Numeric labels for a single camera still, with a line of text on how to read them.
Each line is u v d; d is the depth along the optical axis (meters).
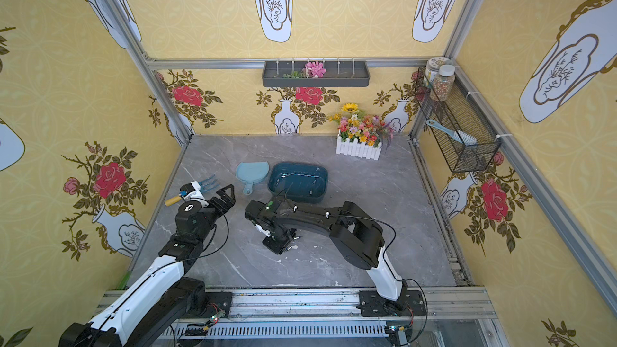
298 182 0.96
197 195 0.73
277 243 0.74
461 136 0.68
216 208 0.70
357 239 0.49
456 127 0.87
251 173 1.06
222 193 0.73
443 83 0.80
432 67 0.85
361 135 1.00
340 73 0.92
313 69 0.88
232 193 0.78
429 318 0.70
